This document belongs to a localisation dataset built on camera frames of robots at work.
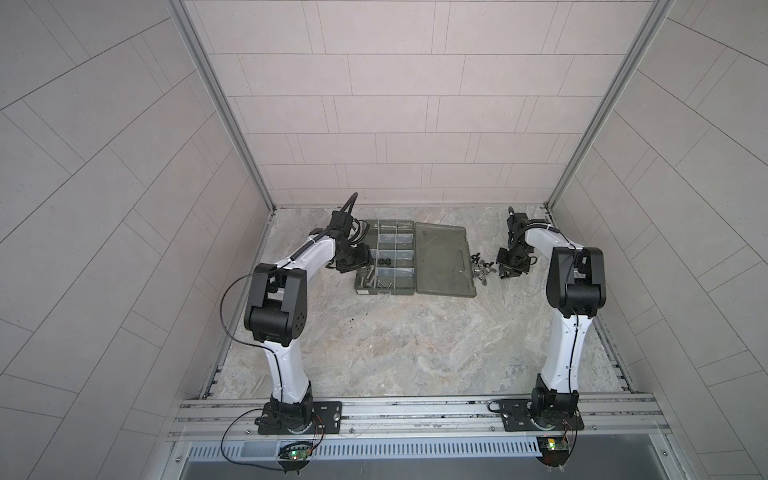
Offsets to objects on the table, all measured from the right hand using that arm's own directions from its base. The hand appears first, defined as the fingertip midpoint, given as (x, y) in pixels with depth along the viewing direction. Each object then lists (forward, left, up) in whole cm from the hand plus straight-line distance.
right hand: (501, 269), depth 101 cm
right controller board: (-50, +2, 0) cm, 50 cm away
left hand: (+2, +43, +9) cm, 44 cm away
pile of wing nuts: (-1, +8, +2) cm, 8 cm away
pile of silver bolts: (-1, +44, +4) cm, 45 cm away
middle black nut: (+3, +38, +4) cm, 39 cm away
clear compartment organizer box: (+3, +37, +6) cm, 38 cm away
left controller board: (-47, +60, +6) cm, 76 cm away
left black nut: (+4, +41, +4) cm, 41 cm away
